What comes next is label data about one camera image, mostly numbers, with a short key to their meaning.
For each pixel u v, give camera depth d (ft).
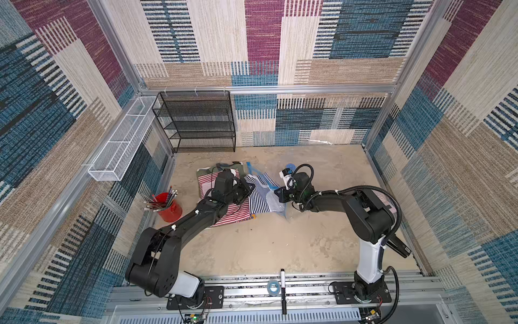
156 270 1.40
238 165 3.57
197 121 3.57
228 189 2.28
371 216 1.72
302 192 2.56
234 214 3.00
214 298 2.40
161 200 2.91
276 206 3.09
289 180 2.93
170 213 2.84
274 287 2.53
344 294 2.39
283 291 2.43
